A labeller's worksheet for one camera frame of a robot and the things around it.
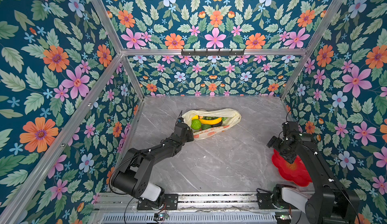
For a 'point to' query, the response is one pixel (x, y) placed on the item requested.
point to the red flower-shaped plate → (296, 172)
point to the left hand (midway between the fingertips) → (193, 128)
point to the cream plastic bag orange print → (233, 115)
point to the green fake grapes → (210, 118)
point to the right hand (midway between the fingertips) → (275, 149)
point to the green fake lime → (196, 124)
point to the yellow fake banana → (211, 121)
